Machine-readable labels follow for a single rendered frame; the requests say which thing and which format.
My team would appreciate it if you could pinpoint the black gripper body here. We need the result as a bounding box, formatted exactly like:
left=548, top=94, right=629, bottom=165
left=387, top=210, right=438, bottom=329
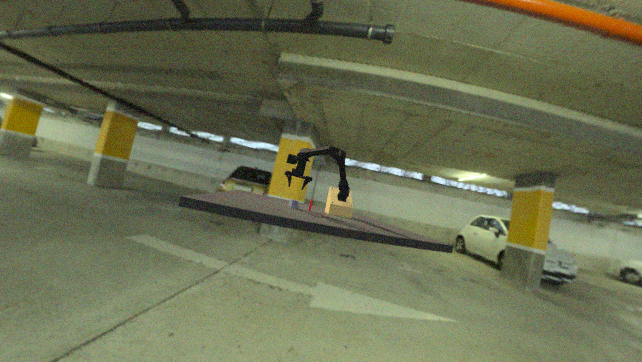
left=284, top=165, right=312, bottom=181

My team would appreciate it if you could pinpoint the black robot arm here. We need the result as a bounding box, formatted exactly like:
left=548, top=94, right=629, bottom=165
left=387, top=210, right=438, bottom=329
left=287, top=145, right=350, bottom=202

